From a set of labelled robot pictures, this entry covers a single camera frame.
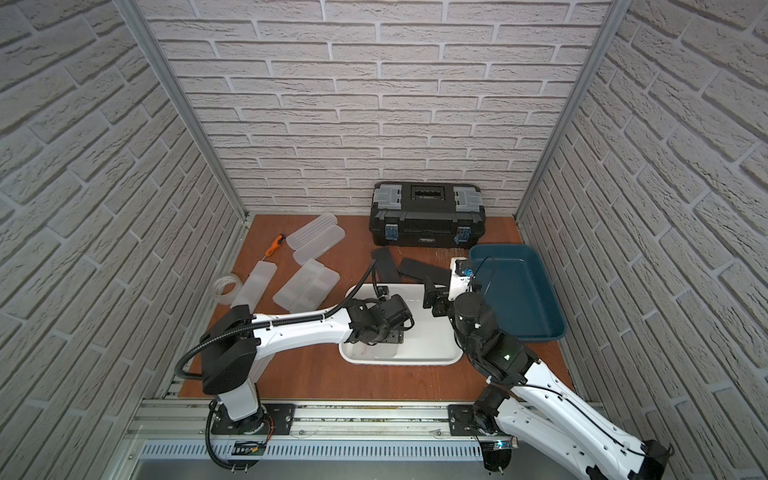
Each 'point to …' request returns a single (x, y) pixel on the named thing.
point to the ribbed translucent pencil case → (311, 230)
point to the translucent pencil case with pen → (365, 351)
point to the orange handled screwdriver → (275, 246)
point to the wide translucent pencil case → (308, 287)
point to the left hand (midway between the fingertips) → (399, 331)
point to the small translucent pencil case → (255, 286)
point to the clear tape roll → (227, 299)
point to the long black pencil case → (385, 265)
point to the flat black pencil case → (437, 274)
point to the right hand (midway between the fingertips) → (445, 277)
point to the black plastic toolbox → (441, 215)
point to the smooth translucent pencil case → (319, 244)
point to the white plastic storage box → (431, 341)
